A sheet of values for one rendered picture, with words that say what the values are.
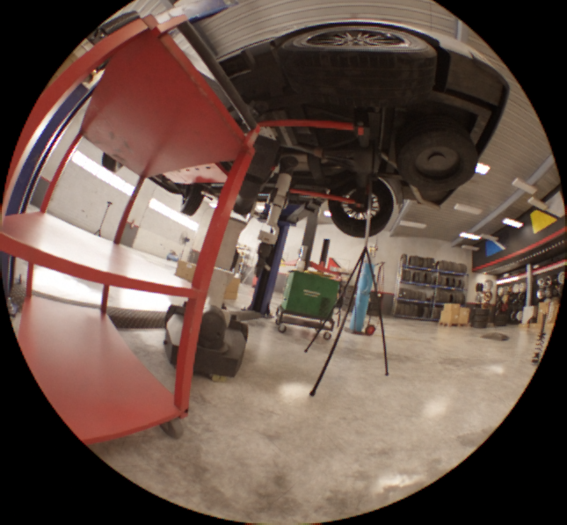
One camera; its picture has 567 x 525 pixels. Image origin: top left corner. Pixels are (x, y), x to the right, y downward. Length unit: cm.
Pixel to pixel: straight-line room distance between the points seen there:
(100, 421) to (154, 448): 19
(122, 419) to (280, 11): 453
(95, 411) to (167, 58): 71
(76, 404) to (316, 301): 215
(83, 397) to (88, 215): 976
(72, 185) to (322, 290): 1011
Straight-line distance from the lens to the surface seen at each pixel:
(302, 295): 214
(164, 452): 65
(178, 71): 42
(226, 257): 111
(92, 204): 1017
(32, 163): 116
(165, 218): 1172
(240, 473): 63
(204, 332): 81
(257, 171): 112
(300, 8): 412
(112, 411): 55
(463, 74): 153
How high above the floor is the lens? 55
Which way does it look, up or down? 13 degrees up
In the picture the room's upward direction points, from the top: 14 degrees clockwise
